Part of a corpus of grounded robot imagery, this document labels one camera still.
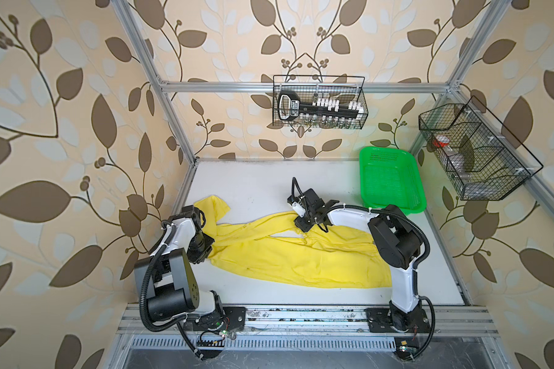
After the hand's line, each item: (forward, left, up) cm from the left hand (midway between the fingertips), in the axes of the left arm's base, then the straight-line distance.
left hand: (207, 252), depth 85 cm
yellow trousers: (+6, -25, -3) cm, 26 cm away
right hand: (+17, -36, -3) cm, 40 cm away
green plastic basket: (+43, -80, -2) cm, 91 cm away
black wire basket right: (+22, -92, +31) cm, 100 cm away
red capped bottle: (+32, -84, +30) cm, 95 cm away
